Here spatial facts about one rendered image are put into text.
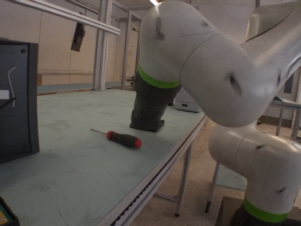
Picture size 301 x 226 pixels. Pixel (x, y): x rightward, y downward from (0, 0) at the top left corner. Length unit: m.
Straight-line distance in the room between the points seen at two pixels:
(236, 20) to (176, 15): 6.68
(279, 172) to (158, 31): 0.37
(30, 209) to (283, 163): 0.45
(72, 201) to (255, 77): 0.27
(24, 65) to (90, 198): 0.25
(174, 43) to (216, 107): 0.10
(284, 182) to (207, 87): 0.31
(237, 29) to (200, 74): 6.63
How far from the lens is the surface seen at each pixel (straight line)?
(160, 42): 0.28
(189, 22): 0.28
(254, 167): 0.49
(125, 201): 0.28
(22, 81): 0.38
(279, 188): 0.48
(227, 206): 0.65
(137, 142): 0.42
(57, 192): 0.29
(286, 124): 7.09
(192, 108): 0.95
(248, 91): 0.23
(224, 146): 0.53
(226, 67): 0.24
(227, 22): 6.92
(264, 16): 0.66
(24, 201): 0.28
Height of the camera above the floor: 1.16
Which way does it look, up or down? 11 degrees down
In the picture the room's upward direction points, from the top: 5 degrees clockwise
